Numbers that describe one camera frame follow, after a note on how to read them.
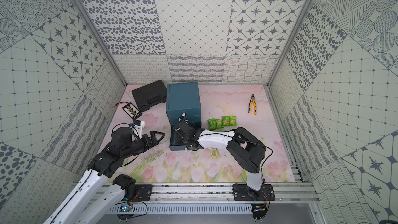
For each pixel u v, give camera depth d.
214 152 0.85
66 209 0.43
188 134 0.68
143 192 0.73
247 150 0.47
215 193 0.76
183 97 0.85
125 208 0.72
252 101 1.10
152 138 0.66
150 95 1.11
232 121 0.99
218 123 0.98
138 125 0.69
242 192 0.74
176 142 0.77
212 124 0.98
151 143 0.65
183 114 0.82
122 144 0.56
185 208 0.78
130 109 1.04
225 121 0.98
